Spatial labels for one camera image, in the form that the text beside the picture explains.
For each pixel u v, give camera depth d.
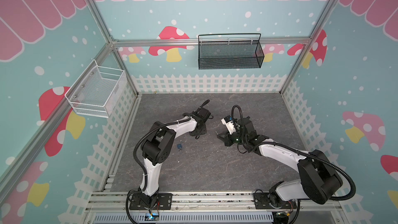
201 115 0.79
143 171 0.57
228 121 0.76
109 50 0.89
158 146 0.53
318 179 0.43
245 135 0.67
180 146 0.92
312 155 0.46
